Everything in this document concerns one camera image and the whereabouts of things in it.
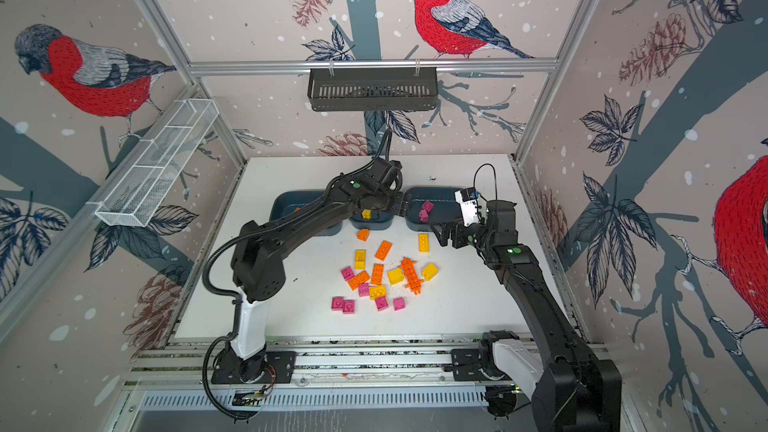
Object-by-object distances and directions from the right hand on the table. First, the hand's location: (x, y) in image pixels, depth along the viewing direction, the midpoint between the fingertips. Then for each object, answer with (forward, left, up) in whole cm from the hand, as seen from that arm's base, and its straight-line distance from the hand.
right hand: (444, 223), depth 80 cm
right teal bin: (+21, -3, -18) cm, 28 cm away
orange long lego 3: (+15, +50, -16) cm, 55 cm away
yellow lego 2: (-3, +25, -17) cm, 30 cm away
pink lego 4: (+13, +5, -15) cm, 21 cm away
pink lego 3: (-17, +30, -17) cm, 38 cm away
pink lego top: (+18, +3, -16) cm, 24 cm away
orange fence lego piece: (-10, +8, -17) cm, 22 cm away
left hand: (+7, +12, -1) cm, 14 cm away
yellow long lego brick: (+4, +5, -18) cm, 19 cm away
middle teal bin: (+13, +20, -18) cm, 30 cm away
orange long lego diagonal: (-10, +25, -17) cm, 32 cm away
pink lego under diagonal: (-13, +23, -16) cm, 31 cm away
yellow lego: (-13, +19, -17) cm, 28 cm away
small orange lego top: (+5, +25, -16) cm, 30 cm away
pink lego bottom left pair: (-17, +27, -17) cm, 37 cm away
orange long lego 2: (-7, +19, -18) cm, 27 cm away
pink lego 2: (-16, +18, -18) cm, 30 cm away
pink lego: (-17, +12, -17) cm, 26 cm away
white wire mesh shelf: (-3, +76, +16) cm, 78 cm away
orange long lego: (+1, +18, -17) cm, 25 cm away
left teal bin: (+16, +52, -13) cm, 56 cm away
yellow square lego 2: (-9, +14, -16) cm, 23 cm away
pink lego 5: (-8, +29, -17) cm, 34 cm away
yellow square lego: (-6, +3, -17) cm, 19 cm away
